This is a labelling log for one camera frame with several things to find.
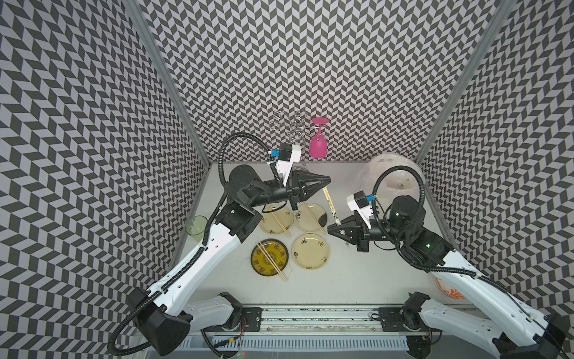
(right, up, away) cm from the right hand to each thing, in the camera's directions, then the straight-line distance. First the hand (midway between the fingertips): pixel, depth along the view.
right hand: (330, 235), depth 59 cm
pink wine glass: (0, +30, +40) cm, 50 cm away
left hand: (-2, +14, -7) cm, 16 cm away
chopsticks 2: (-21, -14, +27) cm, 37 cm away
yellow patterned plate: (-17, -13, +28) cm, 35 cm away
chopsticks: (-2, -1, +37) cm, 37 cm away
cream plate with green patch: (-6, -2, +38) cm, 38 cm away
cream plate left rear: (-22, -4, +37) cm, 43 cm away
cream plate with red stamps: (-4, -13, +28) cm, 31 cm away
